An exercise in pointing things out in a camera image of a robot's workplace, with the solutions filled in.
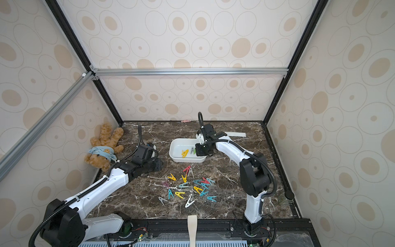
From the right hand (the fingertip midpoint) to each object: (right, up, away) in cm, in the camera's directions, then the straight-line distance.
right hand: (202, 151), depth 92 cm
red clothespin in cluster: (+2, -17, -2) cm, 17 cm away
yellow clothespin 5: (-11, -16, -2) cm, 19 cm away
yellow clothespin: (-10, -1, +9) cm, 14 cm away
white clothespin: (-7, -26, -10) cm, 28 cm away
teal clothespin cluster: (+1, -18, -4) cm, 19 cm away
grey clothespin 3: (-22, -25, -9) cm, 35 cm away
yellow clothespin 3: (-13, -23, -7) cm, 27 cm away
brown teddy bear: (-60, +1, +1) cm, 60 cm away
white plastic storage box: (-12, 0, +9) cm, 16 cm away
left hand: (-20, -5, -8) cm, 22 cm away
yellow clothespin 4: (-18, -15, -2) cm, 23 cm away
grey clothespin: (-7, 0, +11) cm, 13 cm away
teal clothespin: (-18, -22, -7) cm, 29 cm away
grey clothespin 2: (-7, -12, +1) cm, 14 cm away
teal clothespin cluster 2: (+1, -22, -6) cm, 23 cm away
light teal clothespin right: (+4, -17, -3) cm, 18 cm away
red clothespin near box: (-9, -11, +3) cm, 15 cm away
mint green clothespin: (-11, -19, -4) cm, 22 cm away
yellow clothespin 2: (-13, -2, +8) cm, 15 cm away
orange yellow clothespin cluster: (-3, -20, -6) cm, 21 cm away
